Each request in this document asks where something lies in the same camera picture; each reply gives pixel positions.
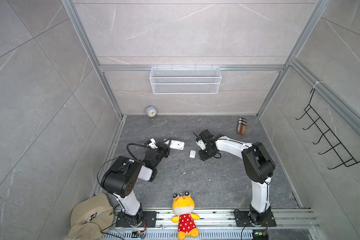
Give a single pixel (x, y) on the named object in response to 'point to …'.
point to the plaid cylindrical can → (241, 126)
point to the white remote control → (176, 144)
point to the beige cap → (91, 217)
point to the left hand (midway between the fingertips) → (172, 136)
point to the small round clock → (151, 112)
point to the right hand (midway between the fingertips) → (203, 155)
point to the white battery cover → (192, 153)
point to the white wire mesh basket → (185, 80)
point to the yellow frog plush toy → (183, 206)
